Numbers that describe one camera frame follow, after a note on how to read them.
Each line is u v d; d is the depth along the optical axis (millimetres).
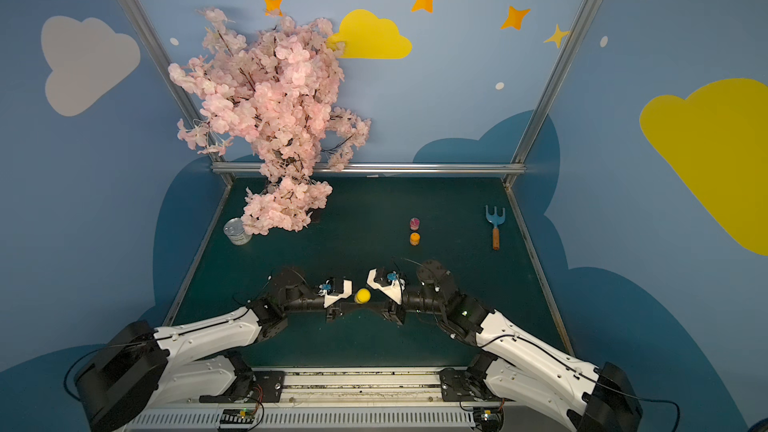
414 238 1011
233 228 988
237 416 730
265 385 754
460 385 764
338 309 671
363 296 699
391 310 615
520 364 482
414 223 1044
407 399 742
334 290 612
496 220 1076
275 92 705
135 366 413
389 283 587
